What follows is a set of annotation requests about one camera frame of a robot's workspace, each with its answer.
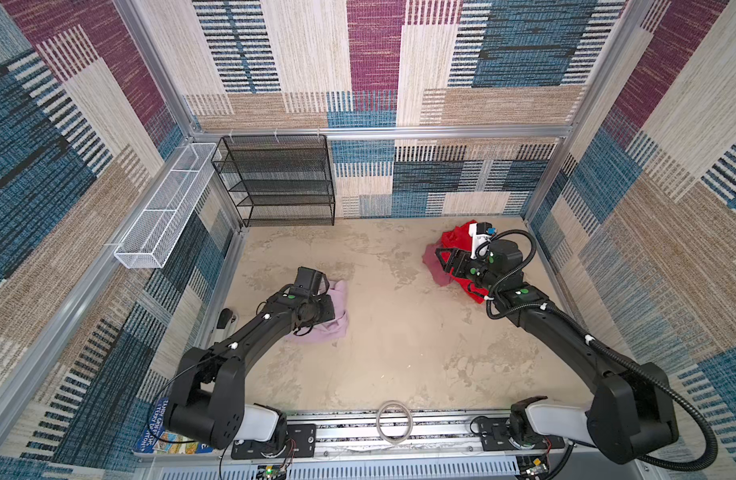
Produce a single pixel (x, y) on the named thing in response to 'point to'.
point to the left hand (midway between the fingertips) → (330, 306)
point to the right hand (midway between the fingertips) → (444, 255)
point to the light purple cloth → (334, 329)
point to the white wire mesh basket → (158, 231)
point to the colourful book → (155, 440)
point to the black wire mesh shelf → (279, 180)
